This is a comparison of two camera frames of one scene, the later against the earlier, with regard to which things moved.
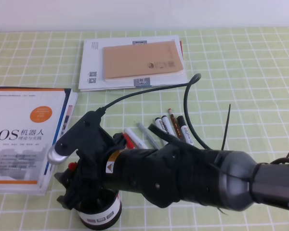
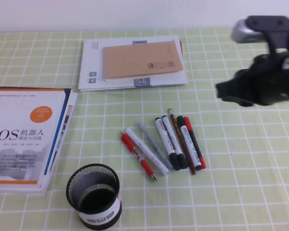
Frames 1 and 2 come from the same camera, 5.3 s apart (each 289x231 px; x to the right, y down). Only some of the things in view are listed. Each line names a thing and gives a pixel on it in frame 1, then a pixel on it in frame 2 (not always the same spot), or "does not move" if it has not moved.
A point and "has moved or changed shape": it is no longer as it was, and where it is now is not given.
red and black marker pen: (72, 166) has moved or changed shape
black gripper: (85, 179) → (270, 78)
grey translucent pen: (149, 137) does not move
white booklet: (92, 72) does not move
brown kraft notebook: (141, 60) does not move
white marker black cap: (185, 130) does not move
